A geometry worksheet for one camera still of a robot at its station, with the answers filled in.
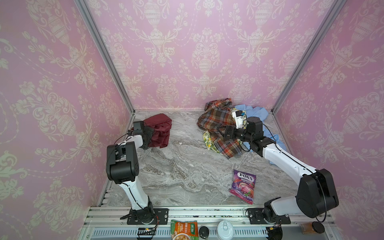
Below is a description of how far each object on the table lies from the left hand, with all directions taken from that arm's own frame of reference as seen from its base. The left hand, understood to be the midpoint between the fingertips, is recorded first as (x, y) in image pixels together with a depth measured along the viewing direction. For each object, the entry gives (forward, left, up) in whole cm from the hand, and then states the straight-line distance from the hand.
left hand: (151, 133), depth 101 cm
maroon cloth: (+7, -6, 0) cm, 10 cm away
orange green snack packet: (-53, -26, -2) cm, 59 cm away
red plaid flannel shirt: (+14, -46, +8) cm, 48 cm away
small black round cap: (-54, -35, +6) cm, 64 cm away
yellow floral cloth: (-5, -39, -1) cm, 39 cm away
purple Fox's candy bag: (-33, -57, -1) cm, 65 cm away
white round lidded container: (-53, -44, +1) cm, 69 cm away
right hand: (-8, -45, +17) cm, 49 cm away
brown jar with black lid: (-51, -81, +2) cm, 96 cm away
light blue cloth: (+23, -80, -1) cm, 83 cm away
